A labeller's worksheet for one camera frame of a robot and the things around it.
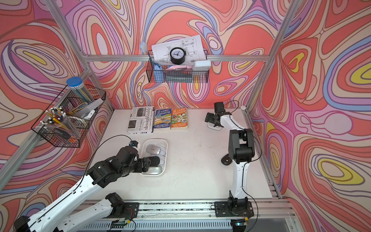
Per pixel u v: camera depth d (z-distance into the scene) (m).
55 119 0.57
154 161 0.86
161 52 0.84
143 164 0.66
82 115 0.74
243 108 1.22
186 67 0.81
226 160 0.88
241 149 0.57
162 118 1.11
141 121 1.08
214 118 0.91
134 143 0.65
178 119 1.11
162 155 0.91
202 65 0.72
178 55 0.78
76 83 0.70
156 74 0.80
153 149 0.91
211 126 1.07
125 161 0.55
